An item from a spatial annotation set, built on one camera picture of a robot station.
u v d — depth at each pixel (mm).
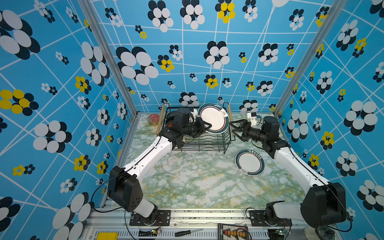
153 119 1122
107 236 680
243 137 721
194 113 725
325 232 609
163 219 734
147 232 718
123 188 418
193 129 655
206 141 1021
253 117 737
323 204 399
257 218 729
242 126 688
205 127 733
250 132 703
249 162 923
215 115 785
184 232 694
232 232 686
